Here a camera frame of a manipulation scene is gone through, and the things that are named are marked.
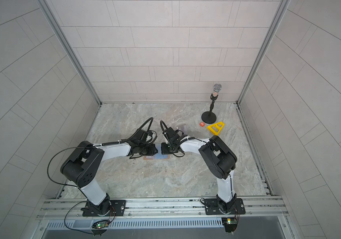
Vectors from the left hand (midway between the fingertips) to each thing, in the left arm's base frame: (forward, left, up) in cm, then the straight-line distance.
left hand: (161, 149), depth 91 cm
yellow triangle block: (+16, -39, 0) cm, 42 cm away
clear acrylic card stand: (+11, -15, +6) cm, 19 cm away
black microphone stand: (+25, -33, +1) cm, 42 cm away
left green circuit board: (-38, +23, +5) cm, 44 cm away
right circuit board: (-37, -35, 0) cm, 51 cm away
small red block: (+19, -27, +1) cm, 33 cm away
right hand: (-1, 0, -1) cm, 1 cm away
